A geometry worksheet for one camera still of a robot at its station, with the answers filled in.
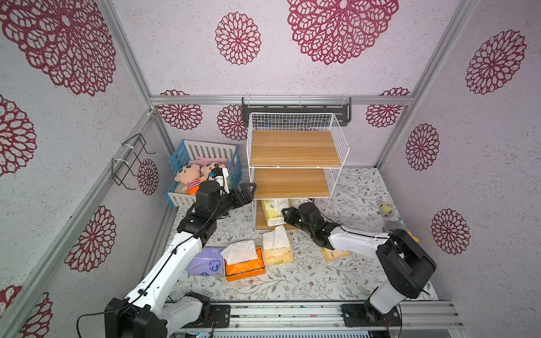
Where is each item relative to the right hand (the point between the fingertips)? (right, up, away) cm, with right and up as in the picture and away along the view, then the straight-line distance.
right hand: (286, 210), depth 90 cm
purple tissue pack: (-31, -19, -9) cm, 37 cm away
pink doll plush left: (-45, +16, +10) cm, 49 cm away
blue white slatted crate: (-47, +30, +19) cm, 59 cm away
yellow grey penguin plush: (+47, 0, +7) cm, 48 cm away
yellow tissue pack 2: (-4, -14, -6) cm, 16 cm away
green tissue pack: (-6, 0, -2) cm, 6 cm away
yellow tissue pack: (+17, -17, -7) cm, 25 cm away
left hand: (-15, +9, -14) cm, 23 cm away
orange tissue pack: (-17, -18, -10) cm, 27 cm away
